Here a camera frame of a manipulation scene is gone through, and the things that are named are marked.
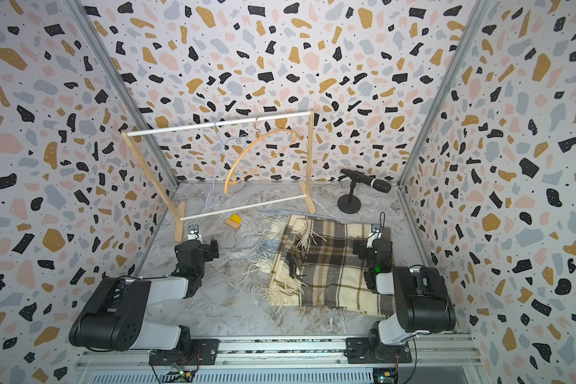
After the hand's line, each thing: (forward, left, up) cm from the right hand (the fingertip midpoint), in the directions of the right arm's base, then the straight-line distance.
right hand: (373, 237), depth 94 cm
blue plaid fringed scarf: (+15, +36, -4) cm, 39 cm away
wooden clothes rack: (+33, +26, -6) cm, 42 cm away
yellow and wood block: (+10, +59, -5) cm, 60 cm away
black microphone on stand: (+22, +6, -5) cm, 24 cm away
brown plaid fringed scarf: (-10, +25, -3) cm, 27 cm away
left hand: (-4, +67, +3) cm, 67 cm away
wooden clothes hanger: (+36, +53, +17) cm, 67 cm away
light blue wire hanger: (+38, +62, +12) cm, 74 cm away
